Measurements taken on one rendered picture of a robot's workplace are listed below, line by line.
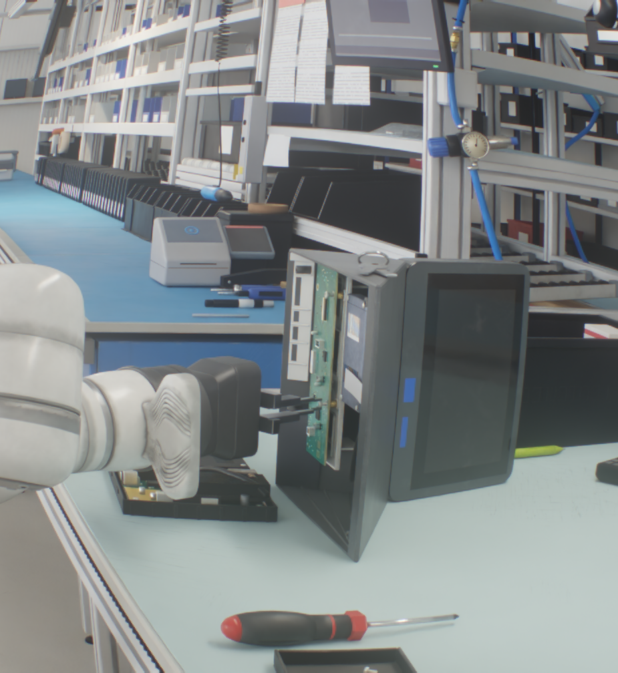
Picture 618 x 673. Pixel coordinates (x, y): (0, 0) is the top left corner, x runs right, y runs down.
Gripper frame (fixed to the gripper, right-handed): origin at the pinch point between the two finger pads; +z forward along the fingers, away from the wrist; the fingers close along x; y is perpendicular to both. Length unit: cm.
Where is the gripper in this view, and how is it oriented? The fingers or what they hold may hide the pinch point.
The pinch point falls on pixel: (320, 404)
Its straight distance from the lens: 122.5
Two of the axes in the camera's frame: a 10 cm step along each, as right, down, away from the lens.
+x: -0.6, 9.9, 1.5
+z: 6.7, -0.7, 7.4
